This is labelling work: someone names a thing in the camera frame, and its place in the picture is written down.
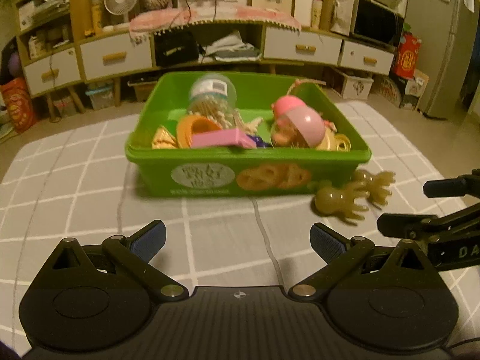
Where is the yellow translucent ring toy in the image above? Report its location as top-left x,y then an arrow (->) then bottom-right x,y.
334,133 -> 352,152

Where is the green plastic storage box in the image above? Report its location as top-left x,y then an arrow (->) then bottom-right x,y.
124,72 -> 371,197

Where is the clear lidded plastic bin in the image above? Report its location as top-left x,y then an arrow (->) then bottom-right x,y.
85,85 -> 115,111

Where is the translucent yellow octopus toy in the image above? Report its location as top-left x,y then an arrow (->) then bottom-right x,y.
312,168 -> 395,221

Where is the beige dried starfish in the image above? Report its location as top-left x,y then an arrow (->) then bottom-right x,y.
233,109 -> 264,136

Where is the folded clothes stack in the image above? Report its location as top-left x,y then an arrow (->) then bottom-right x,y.
203,30 -> 262,63

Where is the pink rectangular box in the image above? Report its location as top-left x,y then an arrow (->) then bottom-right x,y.
191,128 -> 256,149

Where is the black bag in cabinet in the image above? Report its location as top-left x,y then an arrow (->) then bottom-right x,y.
154,31 -> 199,68

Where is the wooden white tv cabinet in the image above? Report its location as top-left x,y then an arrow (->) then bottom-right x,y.
23,24 -> 395,98

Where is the orange ring toy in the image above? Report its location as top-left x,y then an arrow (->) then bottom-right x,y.
176,115 -> 222,149

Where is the yellow round lidded container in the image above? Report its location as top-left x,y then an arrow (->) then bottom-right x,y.
316,122 -> 337,151

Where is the yellow green striped toy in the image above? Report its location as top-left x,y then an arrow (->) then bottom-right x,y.
151,126 -> 178,150

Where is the red gift box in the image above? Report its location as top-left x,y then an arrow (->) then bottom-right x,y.
391,32 -> 422,79

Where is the white cutout storage crate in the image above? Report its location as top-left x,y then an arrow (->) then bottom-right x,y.
331,67 -> 374,100

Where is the red orange snack bucket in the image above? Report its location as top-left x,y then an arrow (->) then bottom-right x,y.
1,77 -> 37,133

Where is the pink clear capsule ball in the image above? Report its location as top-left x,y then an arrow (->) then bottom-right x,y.
271,106 -> 326,148

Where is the pink white cabinet cloth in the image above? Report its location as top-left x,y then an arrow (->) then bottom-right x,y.
128,2 -> 302,42

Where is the grey checked table cloth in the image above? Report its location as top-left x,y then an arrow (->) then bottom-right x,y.
1,98 -> 479,353

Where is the wooden open shelf unit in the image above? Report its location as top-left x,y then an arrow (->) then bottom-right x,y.
13,0 -> 93,65

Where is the grey refrigerator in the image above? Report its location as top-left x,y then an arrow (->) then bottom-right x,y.
405,0 -> 479,119

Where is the clear cotton swab jar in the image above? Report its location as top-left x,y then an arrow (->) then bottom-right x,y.
186,73 -> 237,129

